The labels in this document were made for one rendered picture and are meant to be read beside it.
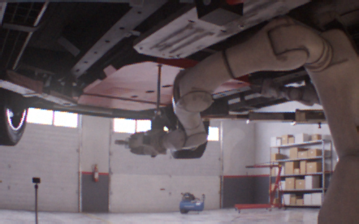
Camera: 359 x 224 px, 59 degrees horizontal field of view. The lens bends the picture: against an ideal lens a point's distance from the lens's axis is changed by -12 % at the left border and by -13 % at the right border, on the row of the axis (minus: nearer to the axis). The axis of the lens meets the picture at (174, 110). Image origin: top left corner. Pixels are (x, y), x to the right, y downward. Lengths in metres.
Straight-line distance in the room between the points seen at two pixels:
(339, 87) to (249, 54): 0.28
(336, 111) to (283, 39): 0.26
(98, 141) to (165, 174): 2.49
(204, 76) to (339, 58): 0.37
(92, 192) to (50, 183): 1.30
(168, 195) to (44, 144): 4.33
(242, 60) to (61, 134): 9.59
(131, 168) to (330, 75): 10.26
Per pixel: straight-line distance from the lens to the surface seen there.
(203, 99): 0.93
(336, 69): 0.98
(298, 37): 0.85
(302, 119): 2.53
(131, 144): 1.55
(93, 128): 10.58
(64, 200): 10.32
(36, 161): 10.10
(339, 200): 0.92
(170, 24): 1.28
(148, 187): 11.32
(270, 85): 1.89
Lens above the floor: 1.08
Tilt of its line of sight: 11 degrees up
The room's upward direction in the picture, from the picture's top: 1 degrees clockwise
